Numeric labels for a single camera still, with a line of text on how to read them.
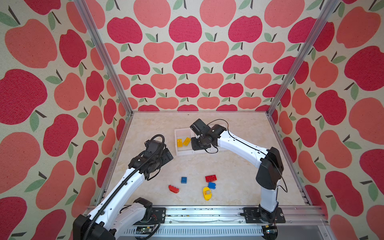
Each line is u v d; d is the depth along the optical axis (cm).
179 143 102
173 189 82
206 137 61
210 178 86
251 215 73
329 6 69
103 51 86
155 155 56
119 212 44
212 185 84
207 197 78
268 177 51
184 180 84
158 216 75
